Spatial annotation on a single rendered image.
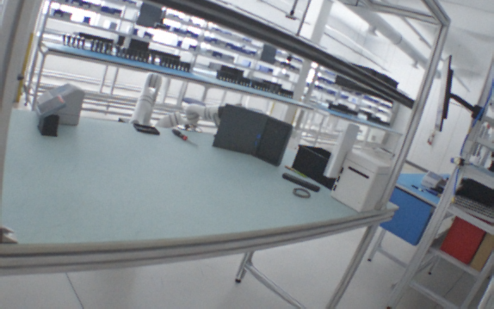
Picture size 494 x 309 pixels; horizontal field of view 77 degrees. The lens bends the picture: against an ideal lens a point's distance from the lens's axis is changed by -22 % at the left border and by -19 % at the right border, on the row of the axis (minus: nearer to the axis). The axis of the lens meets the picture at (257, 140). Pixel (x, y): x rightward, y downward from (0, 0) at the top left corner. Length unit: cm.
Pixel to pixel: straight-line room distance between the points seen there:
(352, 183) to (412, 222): 148
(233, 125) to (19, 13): 133
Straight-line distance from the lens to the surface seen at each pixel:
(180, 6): 73
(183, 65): 609
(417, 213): 297
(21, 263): 77
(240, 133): 178
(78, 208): 89
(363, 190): 155
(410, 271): 297
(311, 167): 180
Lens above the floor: 143
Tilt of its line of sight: 11 degrees down
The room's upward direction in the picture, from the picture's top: 19 degrees clockwise
